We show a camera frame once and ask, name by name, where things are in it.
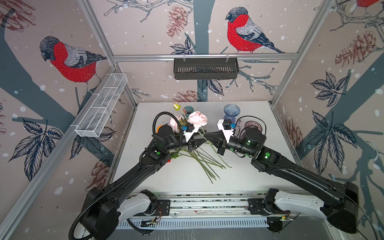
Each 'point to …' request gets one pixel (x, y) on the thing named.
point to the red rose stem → (209, 172)
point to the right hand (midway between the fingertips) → (202, 137)
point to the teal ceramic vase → (189, 109)
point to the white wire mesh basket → (101, 103)
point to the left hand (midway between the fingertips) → (206, 135)
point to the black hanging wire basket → (206, 68)
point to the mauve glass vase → (253, 124)
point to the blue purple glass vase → (231, 111)
